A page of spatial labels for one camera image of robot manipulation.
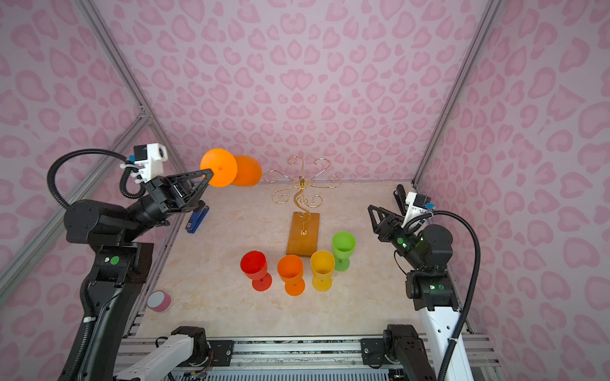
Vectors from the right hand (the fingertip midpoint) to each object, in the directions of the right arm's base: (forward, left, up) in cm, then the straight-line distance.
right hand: (372, 206), depth 63 cm
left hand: (-8, +33, +19) cm, 39 cm away
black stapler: (+37, -24, -36) cm, 57 cm away
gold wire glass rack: (+15, +20, -6) cm, 26 cm away
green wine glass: (+5, +5, -28) cm, 29 cm away
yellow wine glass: (-3, +13, -28) cm, 31 cm away
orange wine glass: (-6, +24, -26) cm, 36 cm away
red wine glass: (-7, +35, -22) cm, 42 cm away
